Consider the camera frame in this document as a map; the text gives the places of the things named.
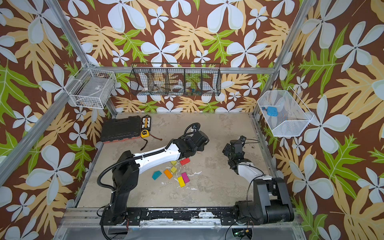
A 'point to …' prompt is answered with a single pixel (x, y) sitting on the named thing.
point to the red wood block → (184, 161)
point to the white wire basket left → (92, 88)
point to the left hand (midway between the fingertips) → (199, 139)
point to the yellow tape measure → (144, 133)
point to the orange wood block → (168, 174)
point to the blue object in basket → (272, 111)
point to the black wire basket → (175, 79)
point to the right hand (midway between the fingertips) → (230, 146)
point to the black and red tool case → (114, 130)
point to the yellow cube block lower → (173, 169)
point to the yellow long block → (181, 181)
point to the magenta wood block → (185, 177)
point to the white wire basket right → (284, 113)
